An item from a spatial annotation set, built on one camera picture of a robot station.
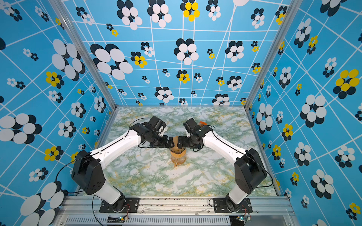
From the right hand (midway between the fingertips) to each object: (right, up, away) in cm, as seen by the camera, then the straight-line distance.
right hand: (184, 145), depth 85 cm
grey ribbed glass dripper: (-4, -4, -3) cm, 6 cm away
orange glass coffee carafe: (-4, -10, +6) cm, 12 cm away
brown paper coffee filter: (-5, -1, -3) cm, 6 cm away
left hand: (-9, +1, -2) cm, 9 cm away
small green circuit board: (-32, -35, -15) cm, 50 cm away
